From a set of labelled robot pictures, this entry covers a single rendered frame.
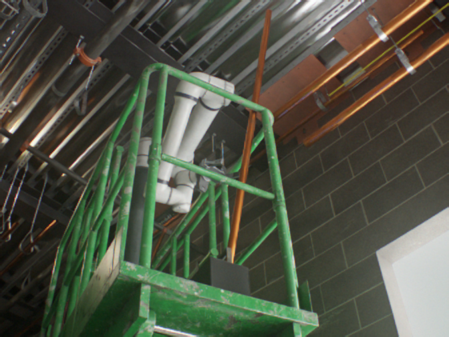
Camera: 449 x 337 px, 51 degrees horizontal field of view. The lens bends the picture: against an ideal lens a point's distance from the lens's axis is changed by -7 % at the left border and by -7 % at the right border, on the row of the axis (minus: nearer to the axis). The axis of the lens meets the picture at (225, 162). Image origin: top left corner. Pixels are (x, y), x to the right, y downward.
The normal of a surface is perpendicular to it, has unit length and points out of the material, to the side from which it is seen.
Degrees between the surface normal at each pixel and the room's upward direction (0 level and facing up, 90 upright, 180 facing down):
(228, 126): 180
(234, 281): 90
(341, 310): 90
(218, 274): 90
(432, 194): 90
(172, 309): 180
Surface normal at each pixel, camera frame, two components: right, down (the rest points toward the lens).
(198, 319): 0.04, 0.67
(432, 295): -0.71, -0.51
